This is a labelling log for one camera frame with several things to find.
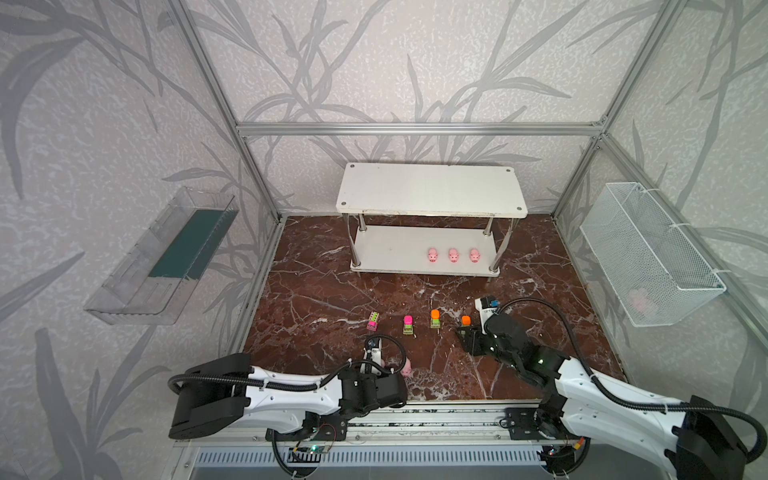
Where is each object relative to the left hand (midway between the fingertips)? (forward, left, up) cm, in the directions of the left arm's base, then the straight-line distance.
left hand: (389, 368), depth 83 cm
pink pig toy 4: (+34, -27, +7) cm, 44 cm away
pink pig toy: (-1, -5, +1) cm, 5 cm away
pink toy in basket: (+12, -63, +21) cm, 67 cm away
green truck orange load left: (+14, -14, +1) cm, 20 cm away
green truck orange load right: (+13, -23, +2) cm, 27 cm away
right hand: (+10, -20, +9) cm, 24 cm away
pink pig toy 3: (+34, -20, +7) cm, 40 cm away
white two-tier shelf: (+58, -14, -1) cm, 59 cm away
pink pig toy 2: (+34, -13, +7) cm, 37 cm away
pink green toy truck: (+12, +5, +2) cm, 13 cm away
